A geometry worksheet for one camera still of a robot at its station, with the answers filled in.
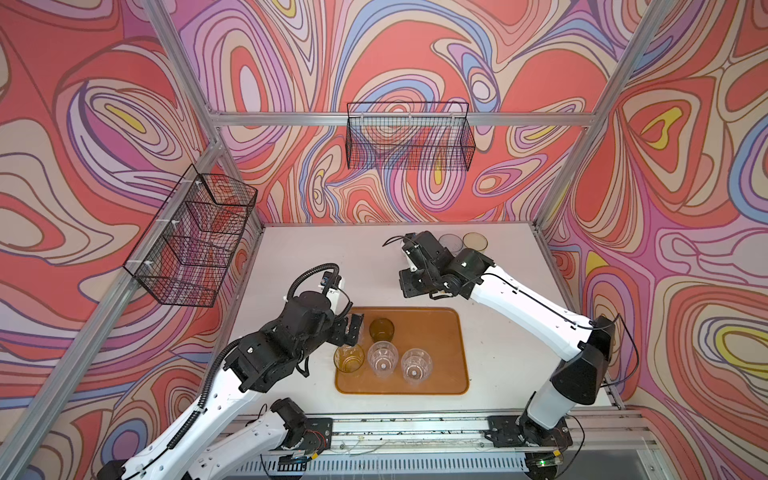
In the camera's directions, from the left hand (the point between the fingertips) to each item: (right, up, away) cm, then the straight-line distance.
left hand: (350, 309), depth 69 cm
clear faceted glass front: (+7, -17, +15) cm, 24 cm away
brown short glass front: (+7, -10, +19) cm, 22 cm away
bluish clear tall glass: (+31, +17, +30) cm, 46 cm away
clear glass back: (+17, -19, +15) cm, 30 cm away
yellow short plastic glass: (-2, -17, +16) cm, 23 cm away
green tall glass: (+38, +17, +29) cm, 51 cm away
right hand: (+14, +3, +8) cm, 17 cm away
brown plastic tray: (+25, -11, +22) cm, 36 cm away
